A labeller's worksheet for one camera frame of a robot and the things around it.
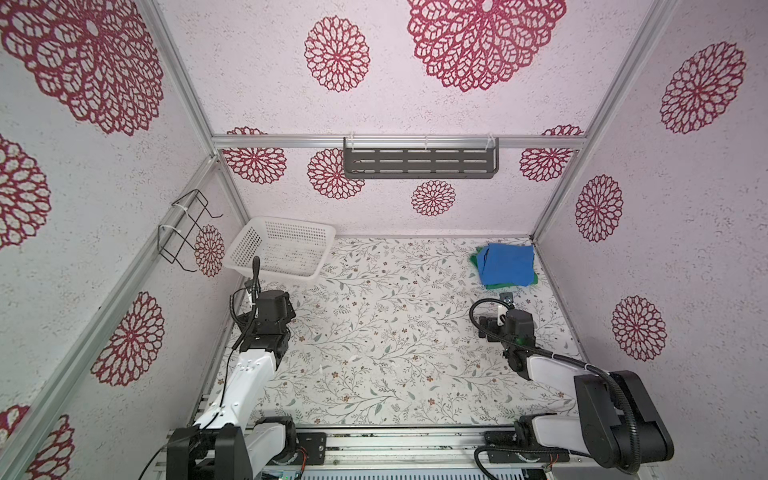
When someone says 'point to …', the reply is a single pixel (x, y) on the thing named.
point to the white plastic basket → (285, 248)
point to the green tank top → (474, 256)
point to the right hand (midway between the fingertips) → (499, 313)
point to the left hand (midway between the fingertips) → (263, 314)
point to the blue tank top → (506, 263)
